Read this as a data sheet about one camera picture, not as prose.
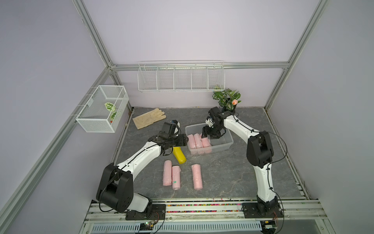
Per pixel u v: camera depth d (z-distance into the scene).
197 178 0.82
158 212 0.73
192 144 0.96
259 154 0.56
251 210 0.74
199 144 0.96
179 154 0.91
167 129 0.67
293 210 0.75
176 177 0.82
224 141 1.01
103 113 0.81
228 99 0.94
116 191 0.42
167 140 0.65
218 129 0.82
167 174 0.83
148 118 1.16
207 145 0.94
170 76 0.98
